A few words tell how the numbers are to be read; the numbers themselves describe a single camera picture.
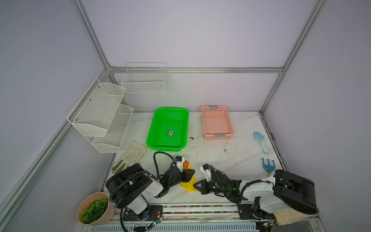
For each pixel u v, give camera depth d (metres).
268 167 0.89
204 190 0.70
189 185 0.80
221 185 0.64
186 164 0.89
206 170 0.75
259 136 1.04
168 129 1.08
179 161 0.80
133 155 0.95
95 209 0.64
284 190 0.44
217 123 1.17
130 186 0.45
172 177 0.68
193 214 0.75
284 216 0.72
